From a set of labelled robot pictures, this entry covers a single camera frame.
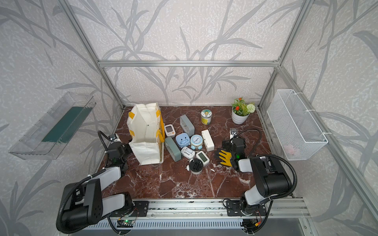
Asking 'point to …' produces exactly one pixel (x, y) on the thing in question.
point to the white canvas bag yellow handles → (146, 132)
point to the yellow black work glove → (223, 157)
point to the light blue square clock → (182, 139)
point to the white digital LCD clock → (203, 157)
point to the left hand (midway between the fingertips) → (124, 141)
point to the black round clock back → (195, 166)
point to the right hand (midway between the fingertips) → (233, 136)
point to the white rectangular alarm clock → (208, 142)
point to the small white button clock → (187, 153)
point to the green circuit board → (125, 223)
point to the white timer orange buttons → (170, 131)
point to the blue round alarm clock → (196, 142)
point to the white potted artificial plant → (241, 110)
